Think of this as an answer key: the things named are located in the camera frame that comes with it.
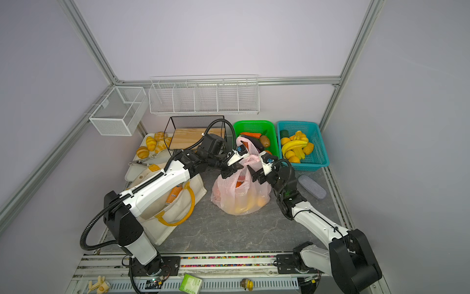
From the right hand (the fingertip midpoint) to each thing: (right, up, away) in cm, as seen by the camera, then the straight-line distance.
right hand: (258, 160), depth 79 cm
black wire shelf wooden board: (-40, +15, +23) cm, 49 cm away
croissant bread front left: (-67, +3, +30) cm, 73 cm away
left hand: (-7, -3, -3) cm, 8 cm away
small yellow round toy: (-5, -46, -11) cm, 48 cm away
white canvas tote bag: (-37, -23, -11) cm, 45 cm away
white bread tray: (-62, +3, +33) cm, 70 cm away
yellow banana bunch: (+25, +6, +30) cm, 39 cm away
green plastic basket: (+8, +20, +38) cm, 44 cm away
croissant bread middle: (-65, +9, +36) cm, 75 cm away
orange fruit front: (-8, -10, -2) cm, 13 cm away
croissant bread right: (-58, +10, +37) cm, 69 cm away
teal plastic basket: (+34, 0, +18) cm, 38 cm away
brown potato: (+7, +11, +33) cm, 35 cm away
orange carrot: (0, +15, +38) cm, 40 cm away
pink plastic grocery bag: (-8, -14, -3) cm, 17 cm away
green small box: (-27, -47, -10) cm, 55 cm away
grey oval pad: (+29, -14, +15) cm, 35 cm away
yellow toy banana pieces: (-59, -47, -12) cm, 76 cm away
